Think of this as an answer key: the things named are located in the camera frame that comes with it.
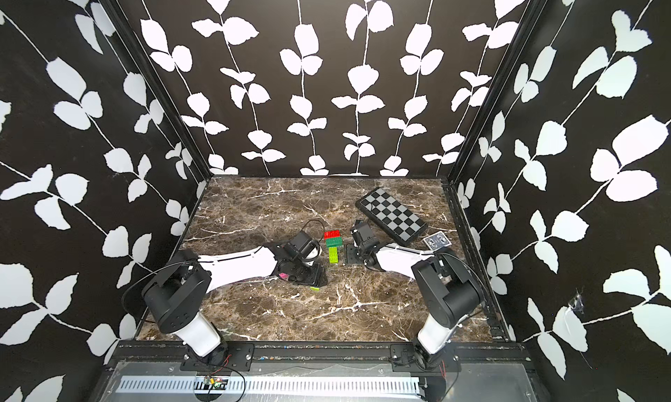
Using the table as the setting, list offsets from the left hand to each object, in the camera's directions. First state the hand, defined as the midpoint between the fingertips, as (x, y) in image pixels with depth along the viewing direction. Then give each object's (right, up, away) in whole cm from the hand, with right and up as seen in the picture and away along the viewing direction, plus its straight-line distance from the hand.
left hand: (323, 279), depth 86 cm
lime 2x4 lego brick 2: (-3, -3, -1) cm, 4 cm away
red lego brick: (+2, +13, +18) cm, 22 cm away
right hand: (+9, +9, +9) cm, 15 cm away
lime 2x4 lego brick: (+3, +6, +9) cm, 12 cm away
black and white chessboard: (+26, +20, +18) cm, 38 cm away
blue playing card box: (+43, +11, +12) cm, 46 cm away
